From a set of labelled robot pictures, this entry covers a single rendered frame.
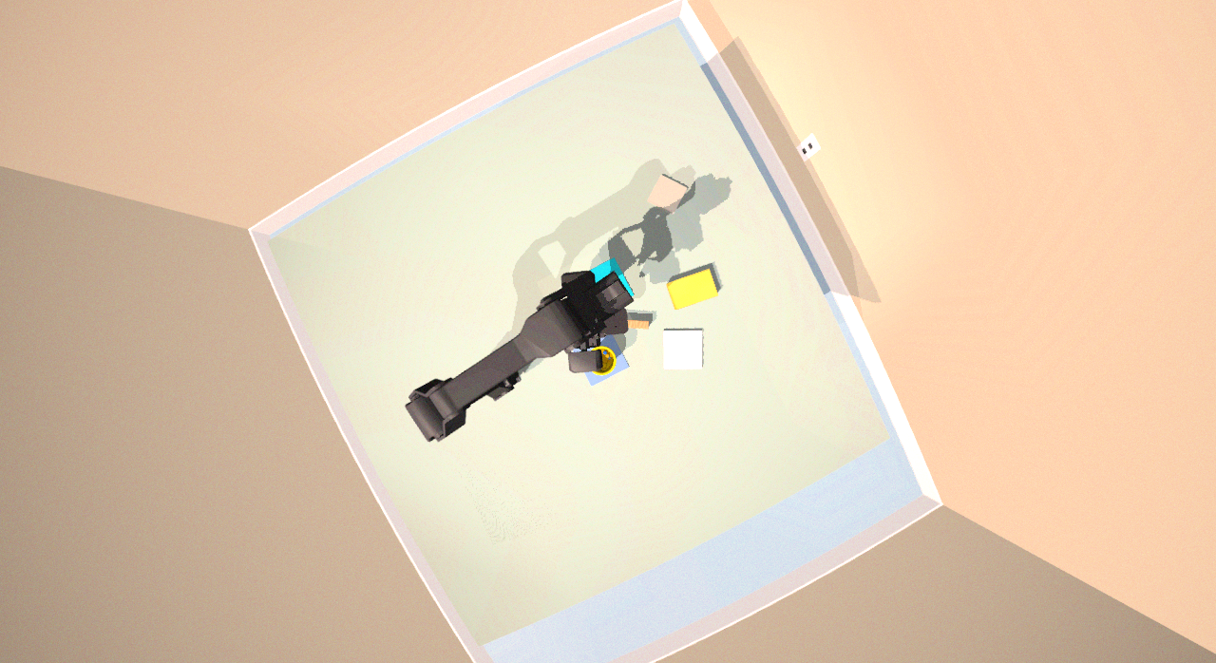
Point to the yellow block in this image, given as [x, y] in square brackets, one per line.
[691, 289]

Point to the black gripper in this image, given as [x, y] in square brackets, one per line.
[583, 360]

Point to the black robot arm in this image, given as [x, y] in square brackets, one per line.
[439, 407]

